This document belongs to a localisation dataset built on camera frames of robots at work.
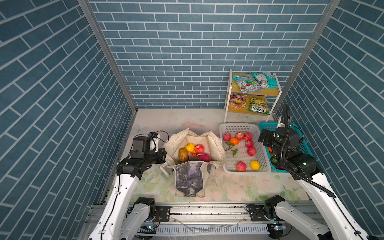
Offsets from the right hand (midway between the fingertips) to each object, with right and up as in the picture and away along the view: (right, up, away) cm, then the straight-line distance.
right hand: (270, 129), depth 69 cm
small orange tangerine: (-11, -9, +27) cm, 30 cm away
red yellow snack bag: (-7, +18, +32) cm, 37 cm away
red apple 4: (-1, -15, +22) cm, 26 cm away
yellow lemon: (-1, -22, +17) cm, 28 cm away
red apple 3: (-1, -10, +26) cm, 28 cm away
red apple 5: (-10, -22, +15) cm, 28 cm away
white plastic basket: (-3, -16, +27) cm, 31 cm away
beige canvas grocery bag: (-38, -22, 0) cm, 44 cm away
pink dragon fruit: (-32, -16, +13) cm, 38 cm away
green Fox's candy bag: (+7, +14, +29) cm, 33 cm away
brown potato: (-43, -16, +15) cm, 48 cm away
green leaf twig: (-13, -12, +29) cm, 34 cm away
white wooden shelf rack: (-4, +20, +14) cm, 25 cm away
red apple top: (-7, -6, +30) cm, 31 cm away
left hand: (-50, -12, +6) cm, 52 cm away
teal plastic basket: (+31, -12, +21) cm, 39 cm away
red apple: (-34, -13, +21) cm, 42 cm away
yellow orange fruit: (-39, -12, +21) cm, 46 cm away
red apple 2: (-15, -6, +30) cm, 34 cm away
